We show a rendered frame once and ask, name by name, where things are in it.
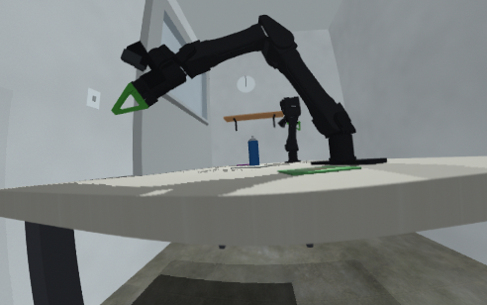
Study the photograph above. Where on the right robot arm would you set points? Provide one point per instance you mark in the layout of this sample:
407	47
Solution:
294	113

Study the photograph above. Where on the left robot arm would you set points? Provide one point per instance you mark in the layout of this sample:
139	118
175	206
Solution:
330	118

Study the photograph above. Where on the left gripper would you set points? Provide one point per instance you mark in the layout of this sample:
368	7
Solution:
142	95

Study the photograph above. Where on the blue and grey spray bottle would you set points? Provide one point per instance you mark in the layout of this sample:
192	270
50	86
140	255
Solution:
253	151

